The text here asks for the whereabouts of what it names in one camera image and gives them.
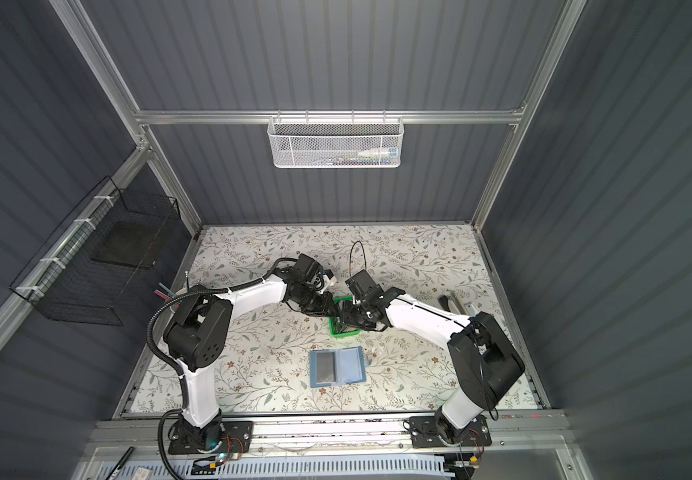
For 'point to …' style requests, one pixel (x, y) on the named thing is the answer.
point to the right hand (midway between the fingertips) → (345, 321)
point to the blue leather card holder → (336, 367)
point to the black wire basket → (91, 268)
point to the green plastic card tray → (336, 327)
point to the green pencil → (167, 289)
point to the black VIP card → (325, 367)
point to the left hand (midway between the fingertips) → (338, 314)
